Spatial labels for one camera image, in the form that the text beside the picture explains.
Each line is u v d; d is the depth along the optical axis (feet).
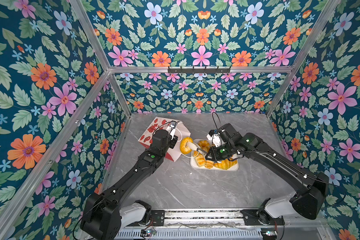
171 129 2.18
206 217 2.46
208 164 2.95
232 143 1.81
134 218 1.83
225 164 2.89
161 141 1.90
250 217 2.39
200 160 2.90
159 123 3.11
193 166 2.99
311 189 1.31
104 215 1.27
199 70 3.04
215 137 2.27
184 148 2.64
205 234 2.51
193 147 2.63
